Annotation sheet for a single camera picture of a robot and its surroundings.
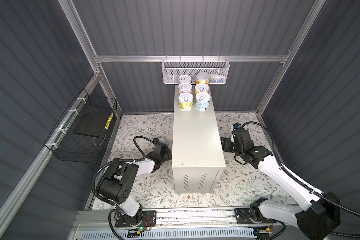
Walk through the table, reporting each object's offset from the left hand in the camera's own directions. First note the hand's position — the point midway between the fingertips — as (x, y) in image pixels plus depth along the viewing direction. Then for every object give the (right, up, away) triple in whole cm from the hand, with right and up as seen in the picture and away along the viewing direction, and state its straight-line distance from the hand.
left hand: (162, 153), depth 97 cm
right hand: (+38, +9, -15) cm, 42 cm away
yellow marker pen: (-27, +20, -17) cm, 37 cm away
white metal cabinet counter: (+19, +4, -40) cm, 45 cm away
